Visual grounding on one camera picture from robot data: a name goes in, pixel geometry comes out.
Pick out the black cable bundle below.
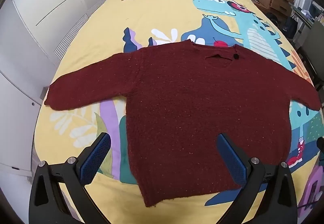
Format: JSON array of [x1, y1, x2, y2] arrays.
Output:
[[266, 13, 281, 28]]

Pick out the dark tote bag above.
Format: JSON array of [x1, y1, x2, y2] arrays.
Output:
[[282, 15, 298, 38]]

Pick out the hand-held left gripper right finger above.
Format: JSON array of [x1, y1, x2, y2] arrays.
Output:
[[216, 133, 298, 224]]

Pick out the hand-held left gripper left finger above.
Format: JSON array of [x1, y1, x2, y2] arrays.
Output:
[[29, 132, 112, 224]]

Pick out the grey-green chair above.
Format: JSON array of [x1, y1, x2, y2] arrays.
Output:
[[295, 20, 324, 85]]

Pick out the desk with green top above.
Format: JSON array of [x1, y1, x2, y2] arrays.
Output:
[[291, 1, 324, 27]]

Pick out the dark red knit sweater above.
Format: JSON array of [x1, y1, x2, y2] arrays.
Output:
[[44, 39, 323, 208]]

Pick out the white wardrobe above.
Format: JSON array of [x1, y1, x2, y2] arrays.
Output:
[[0, 0, 120, 179]]

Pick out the yellow dinosaur print bedspread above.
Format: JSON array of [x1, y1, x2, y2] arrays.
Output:
[[32, 0, 324, 224]]

